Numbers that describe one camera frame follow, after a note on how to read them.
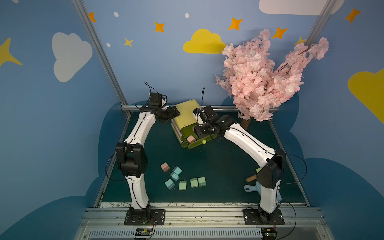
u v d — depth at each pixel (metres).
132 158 0.52
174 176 0.86
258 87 0.64
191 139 0.86
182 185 0.84
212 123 0.59
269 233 0.73
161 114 0.77
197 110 0.73
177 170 0.89
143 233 0.72
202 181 0.85
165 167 0.90
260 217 0.66
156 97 0.72
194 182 0.84
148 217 0.66
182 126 0.86
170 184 0.84
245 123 0.95
